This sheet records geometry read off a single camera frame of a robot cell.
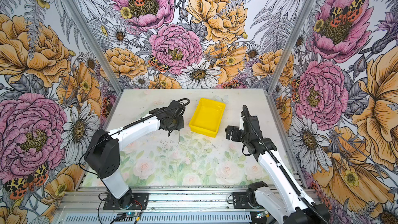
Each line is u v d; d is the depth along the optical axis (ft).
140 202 2.40
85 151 2.93
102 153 1.52
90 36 2.99
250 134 1.95
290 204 1.33
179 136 2.89
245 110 2.05
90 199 2.54
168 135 2.47
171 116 2.20
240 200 2.43
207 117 3.38
